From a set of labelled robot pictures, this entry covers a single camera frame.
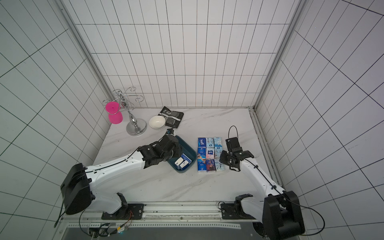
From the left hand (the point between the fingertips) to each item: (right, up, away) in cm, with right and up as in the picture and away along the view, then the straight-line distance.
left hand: (177, 151), depth 82 cm
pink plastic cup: (-36, +23, 0) cm, 42 cm away
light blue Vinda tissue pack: (+20, +2, +16) cm, 26 cm away
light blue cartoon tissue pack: (+25, +1, +13) cm, 28 cm away
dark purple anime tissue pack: (+19, -10, +4) cm, 22 cm away
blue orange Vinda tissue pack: (+14, -3, +11) cm, 18 cm away
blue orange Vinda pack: (+14, -10, +5) cm, 18 cm away
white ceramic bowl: (-18, +16, +26) cm, 35 cm away
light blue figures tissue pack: (+24, -4, +10) cm, 27 cm away
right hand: (+24, -5, +5) cm, 25 cm away
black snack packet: (-7, +18, +29) cm, 35 cm away
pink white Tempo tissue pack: (+20, -4, +11) cm, 23 cm away
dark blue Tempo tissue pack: (+15, +2, +15) cm, 21 cm away
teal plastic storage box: (+4, -6, +2) cm, 8 cm away
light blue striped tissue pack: (+24, -10, +4) cm, 26 cm away
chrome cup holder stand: (-32, +11, +25) cm, 43 cm away
